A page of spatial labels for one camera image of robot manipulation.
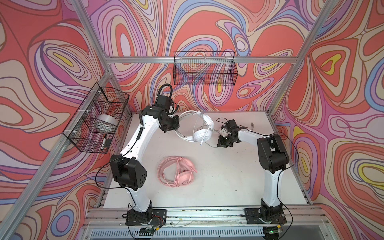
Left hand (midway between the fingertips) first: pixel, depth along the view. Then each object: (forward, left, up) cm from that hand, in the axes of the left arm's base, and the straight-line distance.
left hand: (180, 125), depth 82 cm
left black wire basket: (-7, +39, +10) cm, 41 cm away
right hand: (-1, -26, -24) cm, 35 cm away
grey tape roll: (-7, +35, +9) cm, 36 cm away
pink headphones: (-18, +3, -22) cm, 29 cm away
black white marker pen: (-12, +37, +2) cm, 39 cm away
